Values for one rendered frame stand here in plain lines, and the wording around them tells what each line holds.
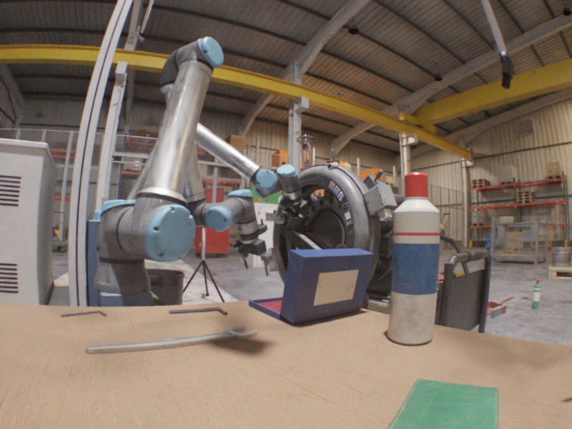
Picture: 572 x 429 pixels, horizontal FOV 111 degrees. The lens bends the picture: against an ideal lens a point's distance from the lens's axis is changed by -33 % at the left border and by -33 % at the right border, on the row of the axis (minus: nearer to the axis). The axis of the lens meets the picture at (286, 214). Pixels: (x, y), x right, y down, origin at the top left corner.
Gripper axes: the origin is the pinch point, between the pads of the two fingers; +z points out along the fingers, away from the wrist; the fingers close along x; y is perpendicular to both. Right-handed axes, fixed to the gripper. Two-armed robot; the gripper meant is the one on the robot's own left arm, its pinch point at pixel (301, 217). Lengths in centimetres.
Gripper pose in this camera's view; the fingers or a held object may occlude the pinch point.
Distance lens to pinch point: 163.8
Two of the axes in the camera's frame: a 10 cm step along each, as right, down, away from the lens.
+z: 2.5, 7.1, 6.6
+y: 7.2, -5.9, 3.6
